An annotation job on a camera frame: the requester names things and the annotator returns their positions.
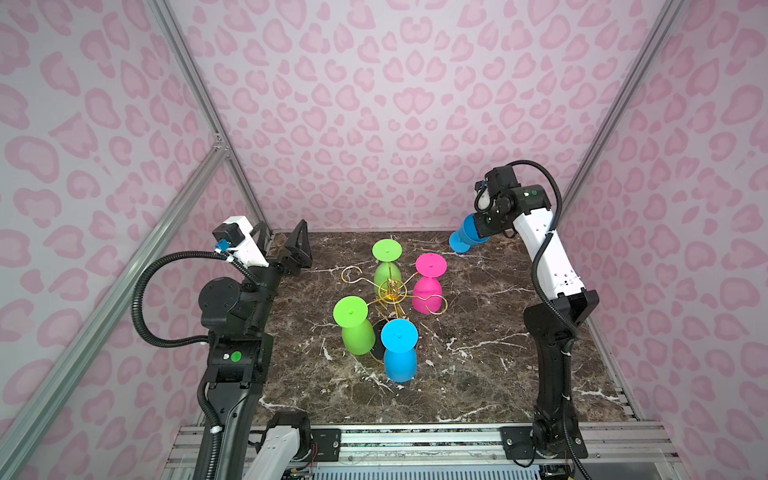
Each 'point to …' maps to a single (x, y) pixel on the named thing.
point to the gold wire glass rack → (394, 300)
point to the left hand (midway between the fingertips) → (283, 218)
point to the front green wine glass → (358, 333)
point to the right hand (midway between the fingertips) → (487, 223)
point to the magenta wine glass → (427, 291)
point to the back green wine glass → (387, 277)
